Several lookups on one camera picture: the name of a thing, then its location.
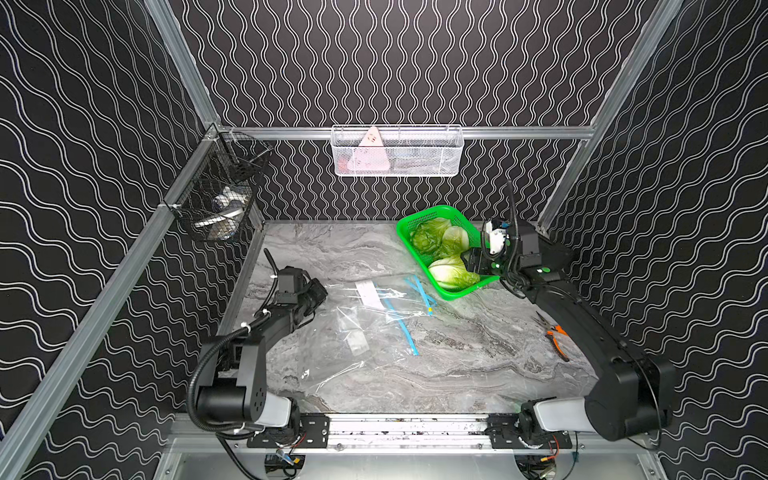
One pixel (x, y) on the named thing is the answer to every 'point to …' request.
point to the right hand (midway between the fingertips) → (474, 253)
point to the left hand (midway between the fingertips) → (326, 283)
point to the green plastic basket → (405, 229)
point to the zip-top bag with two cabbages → (380, 318)
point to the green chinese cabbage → (426, 237)
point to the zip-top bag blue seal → (325, 364)
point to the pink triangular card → (370, 154)
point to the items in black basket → (227, 209)
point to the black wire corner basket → (213, 197)
